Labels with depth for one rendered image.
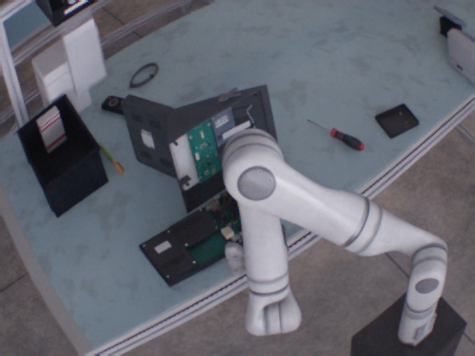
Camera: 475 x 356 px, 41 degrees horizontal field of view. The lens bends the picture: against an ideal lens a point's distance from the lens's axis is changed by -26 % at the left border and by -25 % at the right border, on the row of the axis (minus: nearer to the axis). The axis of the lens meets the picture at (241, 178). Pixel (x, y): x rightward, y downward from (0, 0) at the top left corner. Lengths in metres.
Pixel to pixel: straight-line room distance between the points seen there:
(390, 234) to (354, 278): 1.48
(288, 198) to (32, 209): 0.87
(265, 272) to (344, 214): 0.17
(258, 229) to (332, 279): 1.50
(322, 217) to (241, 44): 0.98
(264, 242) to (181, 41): 1.02
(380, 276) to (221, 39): 1.11
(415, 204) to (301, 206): 1.79
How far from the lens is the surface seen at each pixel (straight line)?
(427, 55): 2.11
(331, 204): 1.23
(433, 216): 2.94
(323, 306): 2.71
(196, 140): 1.63
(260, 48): 2.10
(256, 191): 1.19
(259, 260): 1.29
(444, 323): 1.66
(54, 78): 1.96
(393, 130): 1.83
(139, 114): 1.71
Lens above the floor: 2.29
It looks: 47 degrees down
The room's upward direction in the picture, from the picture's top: 13 degrees counter-clockwise
